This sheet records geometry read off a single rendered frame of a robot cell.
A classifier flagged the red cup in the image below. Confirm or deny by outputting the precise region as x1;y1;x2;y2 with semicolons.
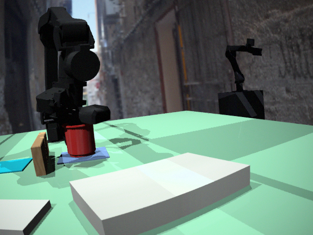
62;123;96;158

